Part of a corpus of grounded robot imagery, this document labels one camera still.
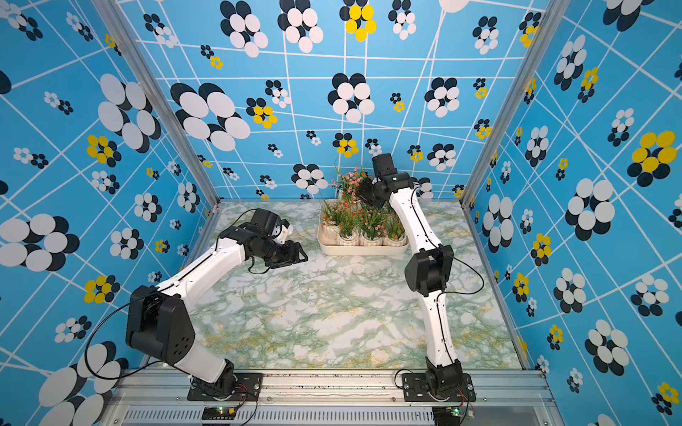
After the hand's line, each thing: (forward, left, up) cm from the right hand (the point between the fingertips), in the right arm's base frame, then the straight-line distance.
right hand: (362, 194), depth 94 cm
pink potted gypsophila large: (-5, +5, +9) cm, 11 cm away
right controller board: (-62, -22, -22) cm, 70 cm away
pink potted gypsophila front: (-4, +12, -14) cm, 19 cm away
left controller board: (-63, +40, -24) cm, 78 cm away
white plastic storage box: (-12, +12, -18) cm, 25 cm away
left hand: (-22, +19, -7) cm, 30 cm away
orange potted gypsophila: (-10, -12, -9) cm, 18 cm away
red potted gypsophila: (-9, +5, -10) cm, 14 cm away
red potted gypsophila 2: (-8, -4, -7) cm, 11 cm away
